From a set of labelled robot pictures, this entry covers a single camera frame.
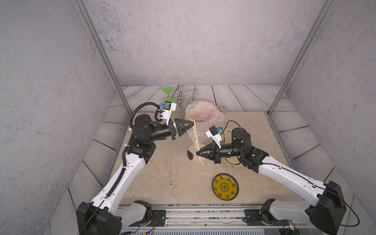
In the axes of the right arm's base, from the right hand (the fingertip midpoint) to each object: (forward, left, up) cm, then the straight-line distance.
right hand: (198, 156), depth 63 cm
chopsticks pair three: (-5, +14, -30) cm, 33 cm away
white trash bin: (+21, -2, -6) cm, 22 cm away
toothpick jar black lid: (+50, -19, -19) cm, 57 cm away
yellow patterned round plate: (-3, -15, -29) cm, 33 cm away
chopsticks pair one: (+8, +26, -29) cm, 39 cm away
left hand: (+7, +2, +11) cm, 13 cm away
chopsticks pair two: (+2, +17, -29) cm, 33 cm away
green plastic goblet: (+49, +19, -2) cm, 53 cm away
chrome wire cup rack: (+43, +10, 0) cm, 44 cm away
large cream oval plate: (-2, -15, -2) cm, 15 cm away
